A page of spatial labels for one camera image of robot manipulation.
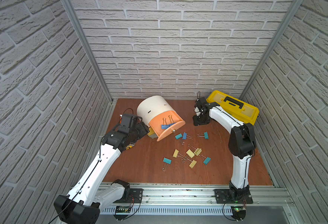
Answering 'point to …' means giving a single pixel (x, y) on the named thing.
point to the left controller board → (122, 209)
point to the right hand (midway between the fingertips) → (199, 122)
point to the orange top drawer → (168, 117)
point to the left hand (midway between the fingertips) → (147, 127)
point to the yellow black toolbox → (242, 111)
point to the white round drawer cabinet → (152, 106)
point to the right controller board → (238, 212)
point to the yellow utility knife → (130, 146)
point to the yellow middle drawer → (151, 131)
